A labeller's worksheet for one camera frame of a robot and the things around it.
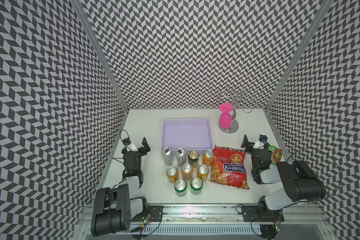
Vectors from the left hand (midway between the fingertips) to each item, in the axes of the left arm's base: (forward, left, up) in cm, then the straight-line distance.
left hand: (138, 140), depth 87 cm
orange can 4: (-17, -37, -5) cm, 41 cm away
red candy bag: (-14, -52, -7) cm, 55 cm away
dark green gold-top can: (-10, -32, -3) cm, 34 cm away
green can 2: (-23, -33, -8) cm, 41 cm away
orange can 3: (-18, -29, -3) cm, 34 cm away
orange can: (-9, -41, -3) cm, 42 cm away
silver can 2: (-10, -26, -1) cm, 28 cm away
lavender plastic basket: (+13, -33, -12) cm, 37 cm away
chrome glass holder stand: (+19, -60, +18) cm, 65 cm away
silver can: (-8, -18, 0) cm, 20 cm away
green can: (-25, -25, -3) cm, 36 cm away
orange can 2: (-18, -21, -4) cm, 28 cm away
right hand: (+2, -68, -1) cm, 68 cm away
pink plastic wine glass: (+11, -52, +6) cm, 54 cm away
